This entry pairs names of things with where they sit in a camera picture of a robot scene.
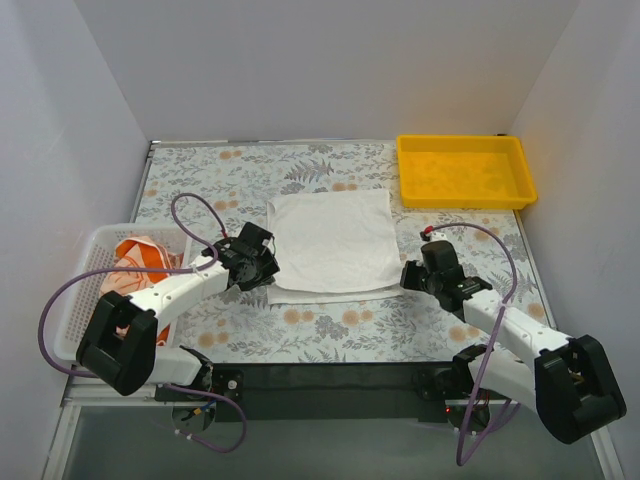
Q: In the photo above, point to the white towel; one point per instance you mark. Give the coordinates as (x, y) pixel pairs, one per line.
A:
(334, 247)

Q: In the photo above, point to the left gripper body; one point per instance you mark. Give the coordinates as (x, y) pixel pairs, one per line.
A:
(270, 267)

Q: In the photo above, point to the yellow plastic tray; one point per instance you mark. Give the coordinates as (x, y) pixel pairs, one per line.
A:
(464, 171)

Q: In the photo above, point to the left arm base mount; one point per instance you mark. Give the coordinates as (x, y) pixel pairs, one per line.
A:
(213, 398)

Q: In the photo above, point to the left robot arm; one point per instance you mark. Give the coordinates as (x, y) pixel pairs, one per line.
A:
(119, 345)

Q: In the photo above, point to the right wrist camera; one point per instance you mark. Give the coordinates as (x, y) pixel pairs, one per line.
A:
(432, 233)

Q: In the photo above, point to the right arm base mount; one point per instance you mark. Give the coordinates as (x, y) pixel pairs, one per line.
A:
(441, 385)

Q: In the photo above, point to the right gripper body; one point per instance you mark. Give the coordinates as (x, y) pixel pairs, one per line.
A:
(410, 275)

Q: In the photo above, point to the orange patterned towel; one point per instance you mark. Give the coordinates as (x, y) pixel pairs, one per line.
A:
(139, 252)

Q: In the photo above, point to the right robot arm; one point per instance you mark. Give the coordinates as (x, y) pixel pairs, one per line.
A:
(567, 381)

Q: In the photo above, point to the white plastic basket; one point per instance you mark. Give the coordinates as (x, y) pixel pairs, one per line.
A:
(99, 253)

